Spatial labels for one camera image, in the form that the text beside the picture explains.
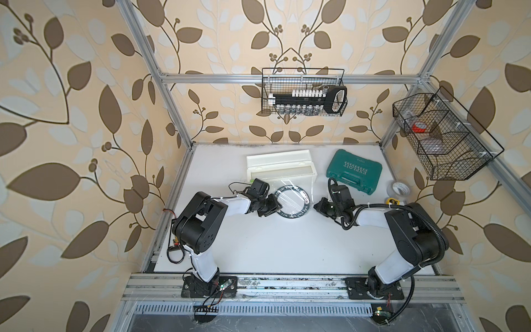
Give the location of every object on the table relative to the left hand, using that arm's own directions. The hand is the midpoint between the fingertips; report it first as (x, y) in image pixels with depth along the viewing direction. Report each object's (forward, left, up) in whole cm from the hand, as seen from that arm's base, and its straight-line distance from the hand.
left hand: (279, 205), depth 93 cm
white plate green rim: (+2, -7, 0) cm, 8 cm away
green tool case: (+18, -38, +3) cm, 42 cm away
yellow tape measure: (+2, -53, 0) cm, 53 cm away
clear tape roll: (+10, -59, -1) cm, 60 cm away
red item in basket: (+18, -55, +31) cm, 66 cm away
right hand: (+1, -17, -3) cm, 17 cm away
